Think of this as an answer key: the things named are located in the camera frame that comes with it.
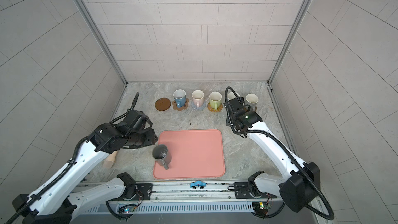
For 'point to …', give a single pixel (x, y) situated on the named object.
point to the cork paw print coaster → (175, 106)
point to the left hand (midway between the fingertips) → (159, 138)
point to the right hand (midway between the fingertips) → (232, 119)
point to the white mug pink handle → (198, 96)
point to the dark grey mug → (161, 155)
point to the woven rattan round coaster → (215, 110)
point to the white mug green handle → (215, 99)
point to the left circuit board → (127, 208)
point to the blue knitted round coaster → (199, 108)
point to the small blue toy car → (198, 183)
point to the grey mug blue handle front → (180, 97)
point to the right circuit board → (260, 207)
